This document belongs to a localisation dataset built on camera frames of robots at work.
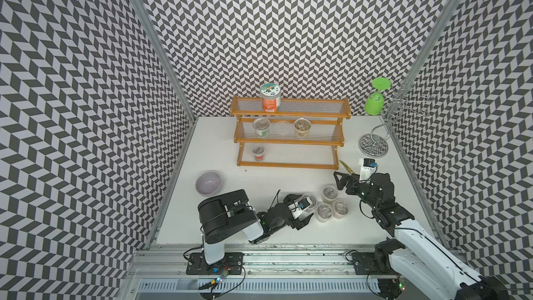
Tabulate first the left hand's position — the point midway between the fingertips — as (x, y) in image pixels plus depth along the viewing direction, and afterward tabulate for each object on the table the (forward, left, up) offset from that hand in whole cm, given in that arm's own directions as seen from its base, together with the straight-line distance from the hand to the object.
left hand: (305, 205), depth 85 cm
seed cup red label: (+22, +20, +8) cm, 31 cm away
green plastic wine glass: (+37, -32, +23) cm, 54 cm away
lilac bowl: (+9, +41, +3) cm, 42 cm away
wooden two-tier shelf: (+29, -10, -2) cm, 31 cm away
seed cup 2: (0, -4, +3) cm, 5 cm away
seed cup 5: (-3, -14, +3) cm, 14 cm away
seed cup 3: (+3, -10, +4) cm, 11 cm away
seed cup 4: (-5, -6, +4) cm, 9 cm away
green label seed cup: (+27, +18, +19) cm, 38 cm away
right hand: (+8, -15, +10) cm, 19 cm away
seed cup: (+28, +1, +18) cm, 33 cm away
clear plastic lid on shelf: (+29, +9, +16) cm, 34 cm away
